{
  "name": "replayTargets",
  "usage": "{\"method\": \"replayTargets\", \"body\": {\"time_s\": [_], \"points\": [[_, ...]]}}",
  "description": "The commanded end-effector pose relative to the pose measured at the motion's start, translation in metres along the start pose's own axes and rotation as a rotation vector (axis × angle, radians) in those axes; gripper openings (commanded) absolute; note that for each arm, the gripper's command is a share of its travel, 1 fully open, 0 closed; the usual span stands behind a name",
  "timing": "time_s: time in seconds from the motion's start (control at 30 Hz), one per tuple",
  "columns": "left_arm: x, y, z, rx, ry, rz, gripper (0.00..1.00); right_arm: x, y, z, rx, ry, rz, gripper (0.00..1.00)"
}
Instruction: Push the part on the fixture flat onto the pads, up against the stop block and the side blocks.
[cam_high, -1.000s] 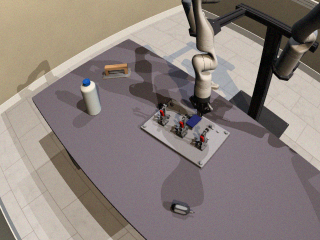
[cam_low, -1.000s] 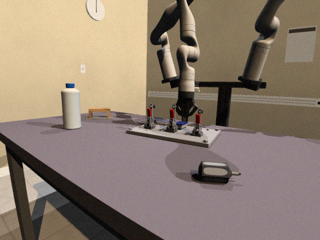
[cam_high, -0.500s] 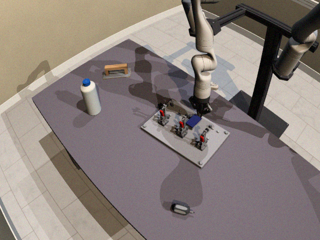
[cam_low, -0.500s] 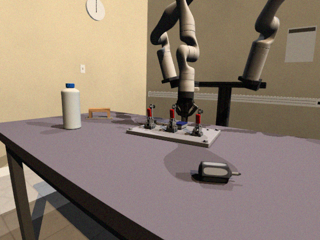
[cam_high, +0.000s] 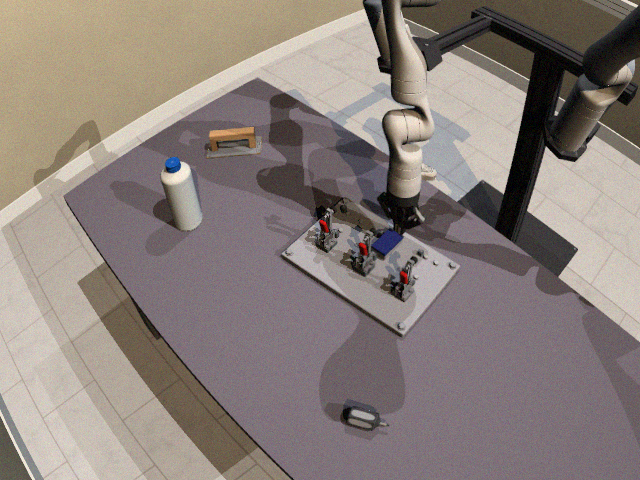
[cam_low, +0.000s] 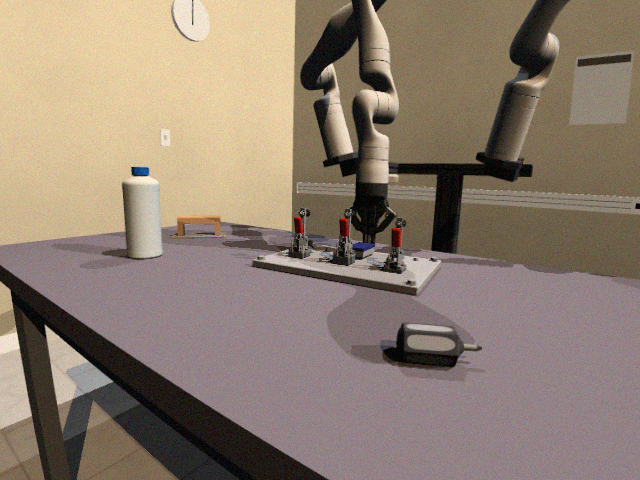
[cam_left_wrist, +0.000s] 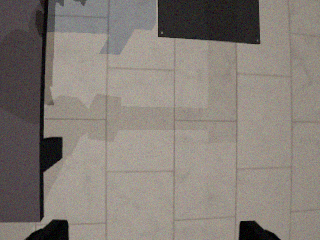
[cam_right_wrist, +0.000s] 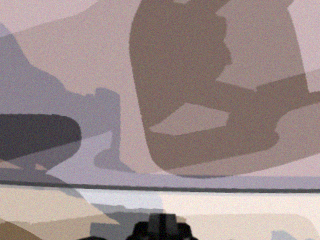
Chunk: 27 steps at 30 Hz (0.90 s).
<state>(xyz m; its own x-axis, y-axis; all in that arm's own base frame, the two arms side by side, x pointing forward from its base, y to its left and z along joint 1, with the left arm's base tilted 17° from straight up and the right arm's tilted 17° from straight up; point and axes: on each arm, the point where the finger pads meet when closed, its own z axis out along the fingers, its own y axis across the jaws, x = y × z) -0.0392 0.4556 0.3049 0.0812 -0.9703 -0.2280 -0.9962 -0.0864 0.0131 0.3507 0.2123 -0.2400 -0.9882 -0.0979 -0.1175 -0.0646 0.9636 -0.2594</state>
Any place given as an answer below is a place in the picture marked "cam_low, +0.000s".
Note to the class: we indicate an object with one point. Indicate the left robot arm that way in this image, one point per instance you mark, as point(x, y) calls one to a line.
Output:
point(531, 49)

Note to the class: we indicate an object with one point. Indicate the blue flat rectangular block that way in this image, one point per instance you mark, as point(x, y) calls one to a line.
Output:
point(363, 249)

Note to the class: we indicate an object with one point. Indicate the white bottle with blue cap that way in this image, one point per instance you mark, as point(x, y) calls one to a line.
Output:
point(141, 201)

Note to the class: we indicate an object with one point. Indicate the toggle clamp with red handle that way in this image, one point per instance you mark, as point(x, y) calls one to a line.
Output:
point(396, 240)
point(344, 254)
point(299, 247)

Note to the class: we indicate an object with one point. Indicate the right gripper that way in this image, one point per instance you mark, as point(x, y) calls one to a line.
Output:
point(370, 204)

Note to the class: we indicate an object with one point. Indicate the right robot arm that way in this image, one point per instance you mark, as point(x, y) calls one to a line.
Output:
point(359, 20)

